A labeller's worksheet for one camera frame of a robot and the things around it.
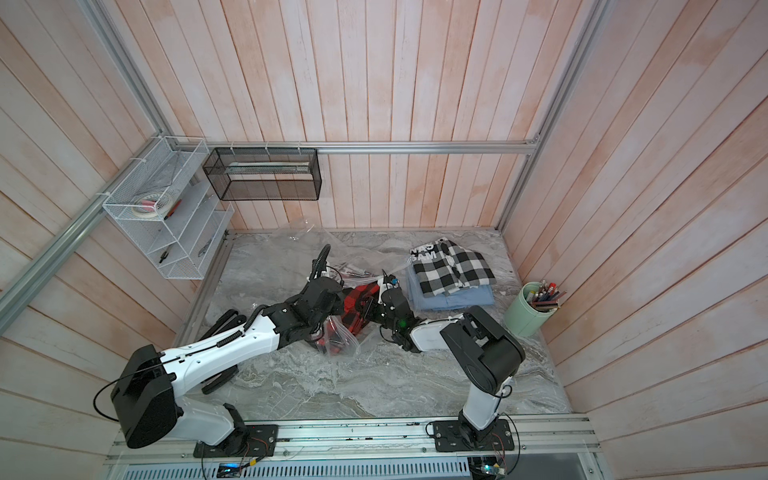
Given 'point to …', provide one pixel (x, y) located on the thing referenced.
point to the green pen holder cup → (522, 319)
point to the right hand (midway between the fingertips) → (356, 301)
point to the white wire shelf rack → (182, 242)
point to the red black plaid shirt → (352, 317)
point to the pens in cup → (546, 297)
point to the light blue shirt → (463, 298)
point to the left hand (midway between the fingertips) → (336, 294)
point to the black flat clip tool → (229, 320)
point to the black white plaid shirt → (444, 267)
